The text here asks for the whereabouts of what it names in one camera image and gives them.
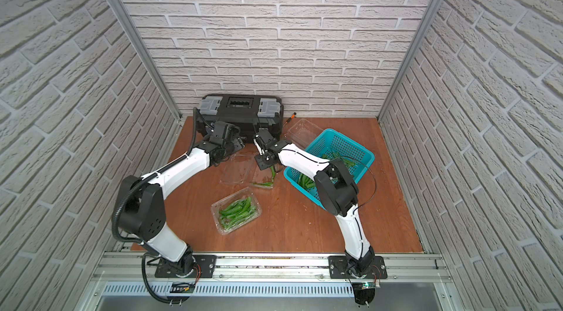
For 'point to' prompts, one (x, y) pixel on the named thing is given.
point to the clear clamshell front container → (230, 199)
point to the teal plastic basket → (329, 146)
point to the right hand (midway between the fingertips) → (268, 160)
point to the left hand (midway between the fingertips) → (240, 139)
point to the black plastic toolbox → (248, 113)
